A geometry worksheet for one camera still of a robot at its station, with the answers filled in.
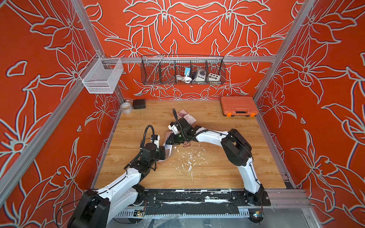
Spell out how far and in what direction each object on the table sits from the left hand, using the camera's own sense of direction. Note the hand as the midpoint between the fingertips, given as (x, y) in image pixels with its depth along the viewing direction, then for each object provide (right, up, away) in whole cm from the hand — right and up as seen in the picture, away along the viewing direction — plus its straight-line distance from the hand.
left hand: (164, 146), depth 86 cm
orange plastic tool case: (+58, +26, +27) cm, 69 cm away
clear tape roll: (-34, +25, +28) cm, 51 cm away
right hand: (0, +1, 0) cm, 1 cm away
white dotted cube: (+33, +44, +6) cm, 55 cm away
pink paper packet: (+12, +20, +24) cm, 33 cm away
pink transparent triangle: (+14, -1, +6) cm, 16 cm away
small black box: (-25, +28, +32) cm, 49 cm away
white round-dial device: (+24, +45, +4) cm, 51 cm away
